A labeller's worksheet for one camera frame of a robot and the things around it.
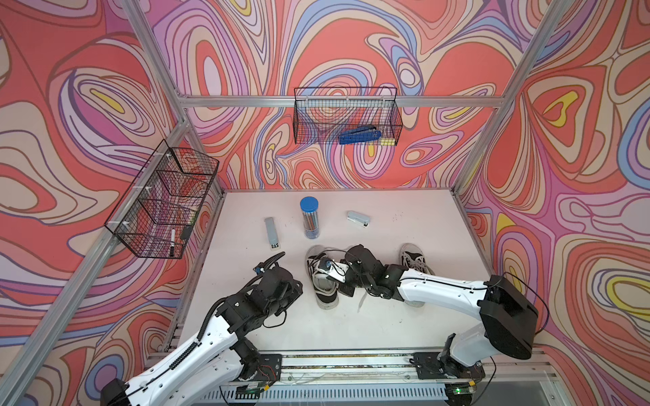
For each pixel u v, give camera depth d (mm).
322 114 952
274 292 564
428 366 731
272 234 988
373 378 734
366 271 625
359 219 1062
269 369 725
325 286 820
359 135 822
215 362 586
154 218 734
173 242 730
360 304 861
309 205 893
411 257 929
